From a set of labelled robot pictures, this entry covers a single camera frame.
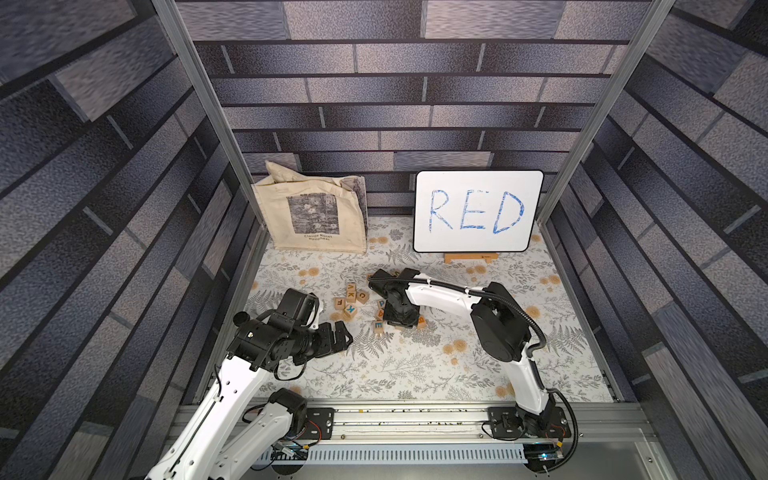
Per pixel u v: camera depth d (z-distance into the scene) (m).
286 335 0.50
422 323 0.90
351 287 0.97
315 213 1.00
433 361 0.85
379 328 0.88
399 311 0.77
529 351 0.54
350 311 0.92
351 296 0.95
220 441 0.39
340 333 0.63
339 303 0.93
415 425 0.76
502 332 0.53
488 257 1.03
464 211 0.97
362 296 0.95
